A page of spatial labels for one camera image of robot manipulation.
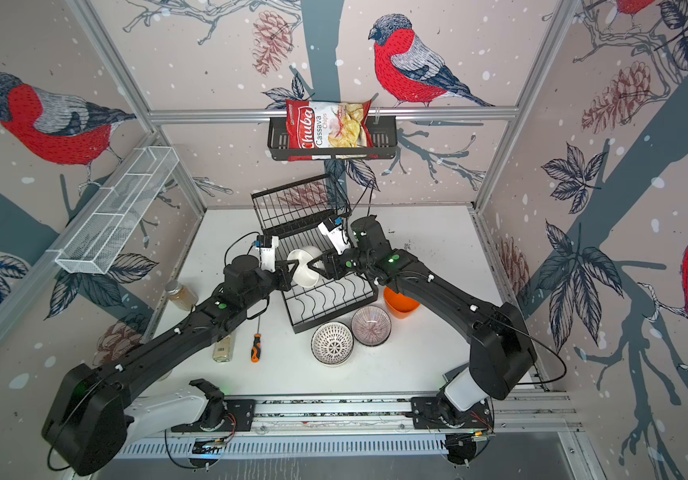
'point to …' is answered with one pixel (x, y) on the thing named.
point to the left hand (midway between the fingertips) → (297, 262)
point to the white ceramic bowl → (305, 276)
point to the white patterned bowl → (332, 344)
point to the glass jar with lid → (181, 296)
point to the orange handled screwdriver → (256, 348)
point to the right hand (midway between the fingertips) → (310, 267)
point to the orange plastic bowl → (399, 305)
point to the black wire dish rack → (293, 214)
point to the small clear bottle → (223, 349)
